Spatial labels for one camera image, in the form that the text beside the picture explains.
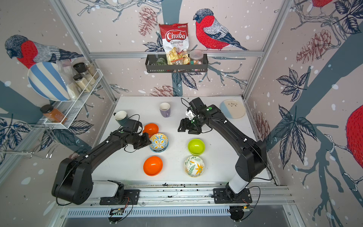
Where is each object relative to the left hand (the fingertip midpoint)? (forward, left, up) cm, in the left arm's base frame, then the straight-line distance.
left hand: (153, 138), depth 86 cm
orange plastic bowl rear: (+11, +4, -6) cm, 13 cm away
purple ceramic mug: (+23, -5, 0) cm, 24 cm away
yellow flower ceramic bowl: (-14, -25, -8) cm, 30 cm away
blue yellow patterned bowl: (0, -3, -5) cm, 6 cm away
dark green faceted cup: (+19, +27, -3) cm, 33 cm away
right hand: (0, -18, +10) cm, 21 cm away
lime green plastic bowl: (-2, -27, -7) cm, 28 cm away
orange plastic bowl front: (-15, 0, -7) cm, 16 cm away
